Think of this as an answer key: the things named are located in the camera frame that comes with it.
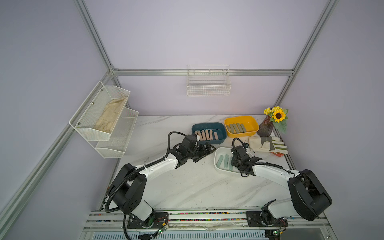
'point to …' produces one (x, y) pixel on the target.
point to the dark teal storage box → (220, 128)
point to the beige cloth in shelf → (110, 115)
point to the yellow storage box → (251, 125)
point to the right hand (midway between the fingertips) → (233, 160)
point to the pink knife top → (196, 132)
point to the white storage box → (222, 160)
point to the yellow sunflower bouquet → (278, 116)
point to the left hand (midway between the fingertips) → (210, 153)
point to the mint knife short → (226, 161)
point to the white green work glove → (270, 144)
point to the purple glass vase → (266, 127)
